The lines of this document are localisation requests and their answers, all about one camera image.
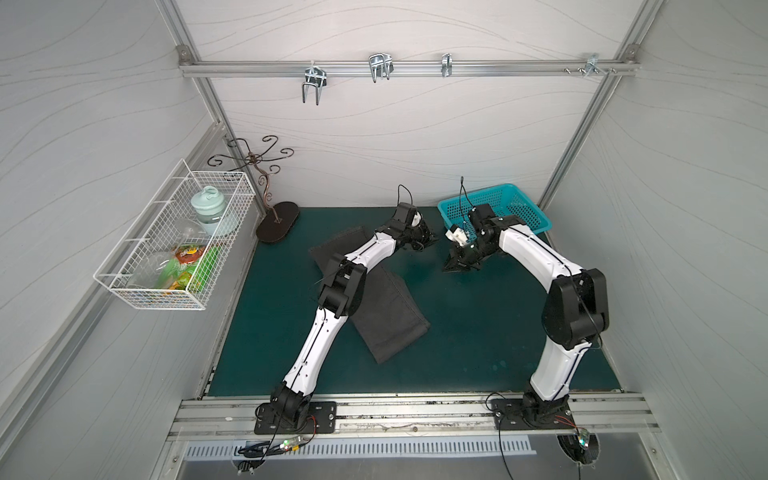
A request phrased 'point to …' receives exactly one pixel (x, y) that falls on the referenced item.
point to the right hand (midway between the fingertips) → (443, 268)
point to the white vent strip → (394, 446)
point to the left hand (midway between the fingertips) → (445, 234)
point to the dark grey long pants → (391, 314)
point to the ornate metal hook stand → (256, 158)
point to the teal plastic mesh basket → (505, 200)
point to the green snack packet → (187, 260)
